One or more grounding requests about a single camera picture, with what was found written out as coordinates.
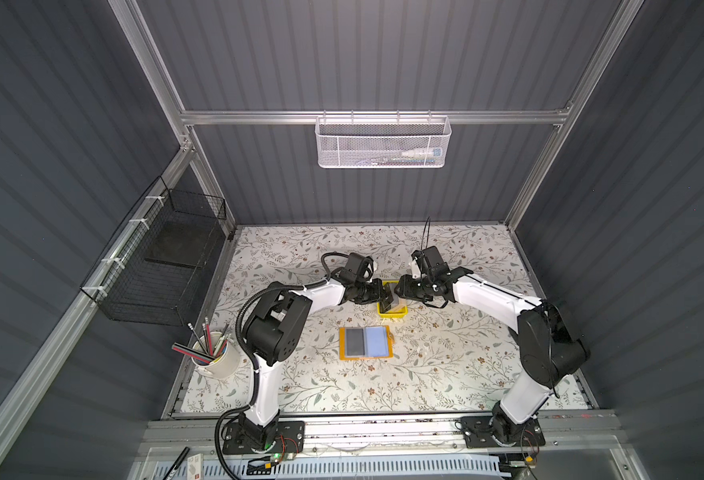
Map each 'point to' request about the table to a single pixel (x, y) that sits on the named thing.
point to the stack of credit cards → (397, 304)
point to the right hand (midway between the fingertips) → (402, 291)
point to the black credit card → (355, 345)
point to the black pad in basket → (182, 243)
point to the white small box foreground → (195, 467)
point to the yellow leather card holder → (365, 342)
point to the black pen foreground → (171, 473)
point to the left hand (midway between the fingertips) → (388, 294)
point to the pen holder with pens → (213, 353)
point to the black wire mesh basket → (152, 269)
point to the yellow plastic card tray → (401, 314)
